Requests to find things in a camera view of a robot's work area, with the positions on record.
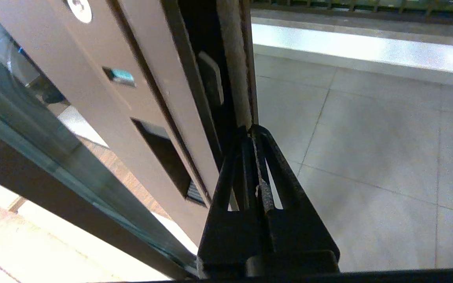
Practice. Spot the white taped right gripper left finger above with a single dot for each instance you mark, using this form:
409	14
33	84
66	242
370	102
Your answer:
226	236

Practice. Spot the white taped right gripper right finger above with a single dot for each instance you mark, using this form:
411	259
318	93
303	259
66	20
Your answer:
301	232

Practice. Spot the brown framed sliding glass door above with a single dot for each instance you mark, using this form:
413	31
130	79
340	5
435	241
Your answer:
92	78

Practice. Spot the brown framed fixed glass door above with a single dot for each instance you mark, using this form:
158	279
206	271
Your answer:
34	188

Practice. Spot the grey stone balcony sill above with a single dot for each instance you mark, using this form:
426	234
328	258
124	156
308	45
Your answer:
368	27

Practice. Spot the black metal balcony railing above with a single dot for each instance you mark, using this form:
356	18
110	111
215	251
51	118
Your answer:
368	8

